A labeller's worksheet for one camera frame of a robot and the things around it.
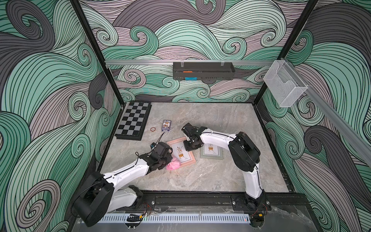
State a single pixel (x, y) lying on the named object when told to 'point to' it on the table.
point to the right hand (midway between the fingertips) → (189, 147)
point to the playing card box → (166, 125)
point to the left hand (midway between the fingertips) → (172, 156)
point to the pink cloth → (174, 164)
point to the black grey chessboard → (134, 120)
